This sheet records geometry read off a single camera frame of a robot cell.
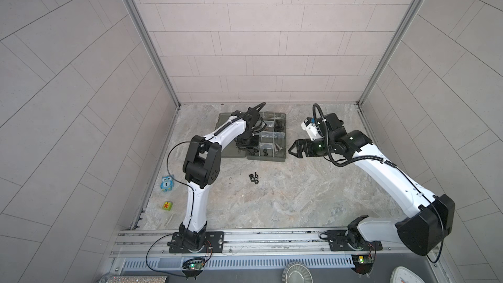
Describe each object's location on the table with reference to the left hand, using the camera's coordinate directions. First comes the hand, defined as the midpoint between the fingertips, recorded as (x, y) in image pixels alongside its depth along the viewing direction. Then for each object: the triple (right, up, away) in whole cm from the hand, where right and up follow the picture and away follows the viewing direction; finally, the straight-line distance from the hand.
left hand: (258, 147), depth 93 cm
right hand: (+15, +1, -18) cm, 23 cm away
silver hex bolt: (+9, -1, +2) cm, 10 cm away
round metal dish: (+14, -38, -28) cm, 49 cm away
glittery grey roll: (-38, -37, -32) cm, 62 cm away
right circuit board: (+37, -37, -25) cm, 58 cm away
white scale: (+47, -37, -30) cm, 67 cm away
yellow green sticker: (-36, -21, -15) cm, 45 cm away
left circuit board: (-21, -35, -29) cm, 50 cm away
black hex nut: (+4, -3, +3) cm, 5 cm away
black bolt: (+12, +10, +12) cm, 20 cm away
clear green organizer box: (+7, +1, +1) cm, 7 cm away
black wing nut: (-1, 0, -10) cm, 10 cm away
